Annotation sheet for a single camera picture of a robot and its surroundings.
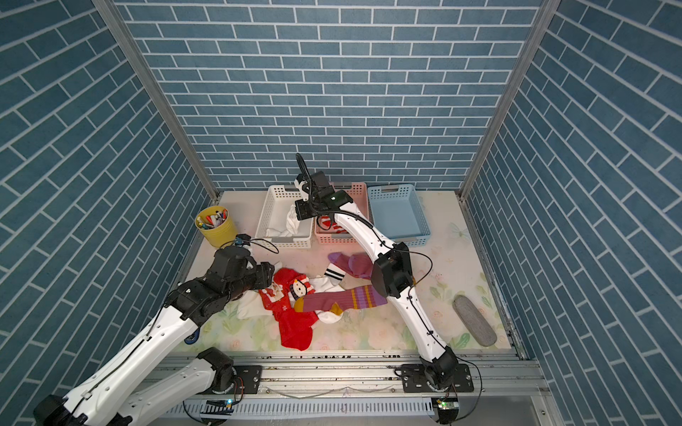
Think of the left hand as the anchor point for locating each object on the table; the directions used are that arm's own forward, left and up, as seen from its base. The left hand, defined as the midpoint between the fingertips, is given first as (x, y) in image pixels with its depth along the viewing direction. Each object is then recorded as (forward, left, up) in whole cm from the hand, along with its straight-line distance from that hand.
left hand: (274, 268), depth 77 cm
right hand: (+23, -4, 0) cm, 23 cm away
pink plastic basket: (+27, -13, -16) cm, 34 cm away
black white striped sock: (+8, -17, -18) cm, 26 cm away
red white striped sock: (+31, -12, -17) cm, 38 cm away
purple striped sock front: (-1, -24, -17) cm, 29 cm away
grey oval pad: (-10, -62, -15) cm, 64 cm away
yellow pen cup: (+20, +26, -6) cm, 34 cm away
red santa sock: (-11, -5, -17) cm, 21 cm away
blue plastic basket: (+38, -42, -16) cm, 59 cm away
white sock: (+22, -1, -7) cm, 24 cm away
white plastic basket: (+30, +8, -17) cm, 35 cm away
